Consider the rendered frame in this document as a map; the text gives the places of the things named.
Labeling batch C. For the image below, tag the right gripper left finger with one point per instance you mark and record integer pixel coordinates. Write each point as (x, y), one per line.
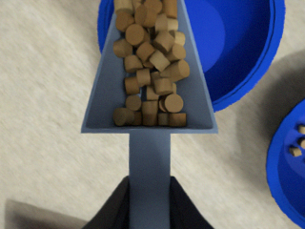
(114, 213)

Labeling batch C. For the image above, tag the blue bowl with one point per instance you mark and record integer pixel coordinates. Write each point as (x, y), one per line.
(286, 173)
(236, 42)

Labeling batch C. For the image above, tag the grey scoop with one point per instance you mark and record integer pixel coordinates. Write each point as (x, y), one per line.
(149, 145)

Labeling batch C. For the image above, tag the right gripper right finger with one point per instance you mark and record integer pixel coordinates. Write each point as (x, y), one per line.
(183, 212)

